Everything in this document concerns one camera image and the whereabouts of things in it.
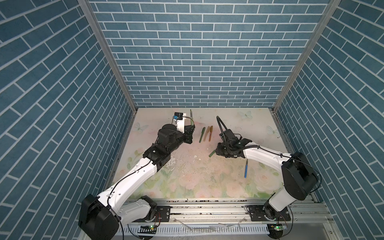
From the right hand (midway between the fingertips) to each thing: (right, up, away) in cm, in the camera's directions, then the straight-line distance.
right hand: (215, 149), depth 90 cm
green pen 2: (-7, +9, +18) cm, 21 cm away
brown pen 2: (-1, +9, +18) cm, 20 cm away
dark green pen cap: (-3, -5, +4) cm, 7 cm away
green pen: (-13, +19, -18) cm, 29 cm away
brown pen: (-3, +12, +19) cm, 23 cm away
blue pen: (+19, -12, 0) cm, 22 cm away
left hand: (-12, +14, -16) cm, 25 cm away
